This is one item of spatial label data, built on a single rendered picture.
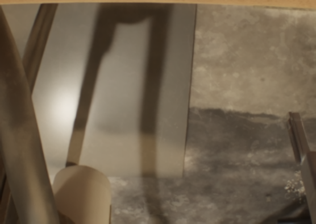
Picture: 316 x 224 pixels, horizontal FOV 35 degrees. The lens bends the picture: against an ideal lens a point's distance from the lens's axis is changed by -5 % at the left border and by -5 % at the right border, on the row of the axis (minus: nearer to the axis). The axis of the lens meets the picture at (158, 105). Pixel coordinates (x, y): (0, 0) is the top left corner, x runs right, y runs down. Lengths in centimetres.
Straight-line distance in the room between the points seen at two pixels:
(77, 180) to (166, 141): 34
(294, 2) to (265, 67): 62
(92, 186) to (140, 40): 27
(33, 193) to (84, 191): 25
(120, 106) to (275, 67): 26
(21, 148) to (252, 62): 55
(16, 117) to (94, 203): 27
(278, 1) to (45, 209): 22
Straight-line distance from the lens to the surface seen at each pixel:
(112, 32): 78
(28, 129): 34
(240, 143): 95
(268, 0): 22
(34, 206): 36
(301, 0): 22
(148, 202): 107
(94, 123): 90
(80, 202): 59
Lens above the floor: 66
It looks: 48 degrees down
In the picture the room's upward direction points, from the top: 179 degrees clockwise
